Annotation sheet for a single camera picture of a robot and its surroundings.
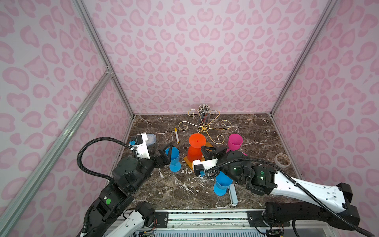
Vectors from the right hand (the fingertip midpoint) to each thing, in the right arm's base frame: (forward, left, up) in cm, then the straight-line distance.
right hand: (204, 143), depth 61 cm
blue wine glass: (+6, +17, -34) cm, 39 cm away
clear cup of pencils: (+37, -1, -17) cm, 40 cm away
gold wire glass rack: (+12, 0, -4) cm, 12 cm away
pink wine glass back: (+16, -28, -36) cm, 48 cm away
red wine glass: (+2, +3, -2) cm, 4 cm away
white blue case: (-12, -16, -30) cm, 36 cm away
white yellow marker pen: (+29, +19, -34) cm, 48 cm away
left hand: (-1, +16, +3) cm, 16 cm away
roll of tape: (+11, -51, -36) cm, 63 cm away
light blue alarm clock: (+23, +35, -31) cm, 52 cm away
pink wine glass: (+14, -18, -20) cm, 31 cm away
